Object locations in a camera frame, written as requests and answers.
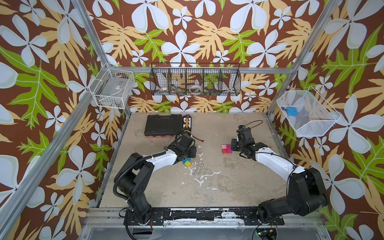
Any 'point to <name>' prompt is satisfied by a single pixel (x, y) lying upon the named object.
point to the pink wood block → (224, 146)
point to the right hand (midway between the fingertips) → (233, 142)
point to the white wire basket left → (112, 88)
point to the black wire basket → (195, 78)
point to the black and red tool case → (163, 125)
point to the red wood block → (224, 151)
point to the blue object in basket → (292, 111)
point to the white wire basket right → (315, 115)
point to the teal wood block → (184, 161)
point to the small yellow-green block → (188, 164)
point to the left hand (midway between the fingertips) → (193, 148)
